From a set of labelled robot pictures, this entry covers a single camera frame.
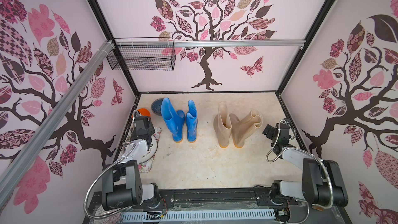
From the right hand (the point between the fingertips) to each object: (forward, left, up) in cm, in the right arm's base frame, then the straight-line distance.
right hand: (277, 128), depth 91 cm
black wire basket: (+39, +81, +29) cm, 95 cm away
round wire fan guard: (-42, +85, -5) cm, 95 cm away
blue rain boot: (+4, +61, +6) cm, 62 cm away
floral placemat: (-19, +77, -6) cm, 80 cm away
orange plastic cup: (+16, +85, -2) cm, 87 cm away
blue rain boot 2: (-5, +50, +17) cm, 54 cm away
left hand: (0, +80, +3) cm, 80 cm away
